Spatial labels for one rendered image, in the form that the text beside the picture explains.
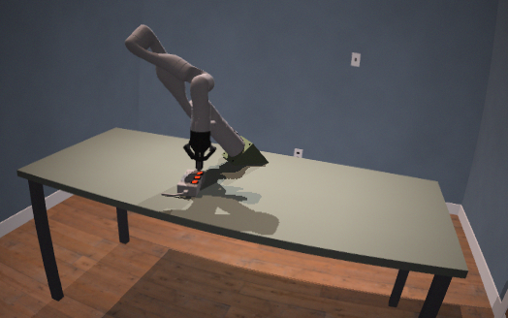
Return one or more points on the white power strip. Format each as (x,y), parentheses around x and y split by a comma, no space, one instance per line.
(190,184)

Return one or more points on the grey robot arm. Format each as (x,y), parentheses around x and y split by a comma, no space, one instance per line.
(173,72)

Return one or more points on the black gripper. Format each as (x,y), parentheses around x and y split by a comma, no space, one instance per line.
(200,145)

